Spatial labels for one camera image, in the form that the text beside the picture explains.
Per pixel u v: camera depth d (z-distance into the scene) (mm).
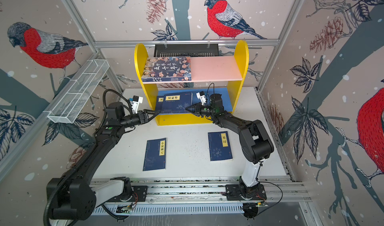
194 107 819
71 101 738
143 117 677
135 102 713
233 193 729
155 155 860
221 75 713
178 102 898
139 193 730
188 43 954
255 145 494
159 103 930
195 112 790
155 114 741
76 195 388
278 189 660
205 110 791
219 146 886
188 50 1033
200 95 837
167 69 713
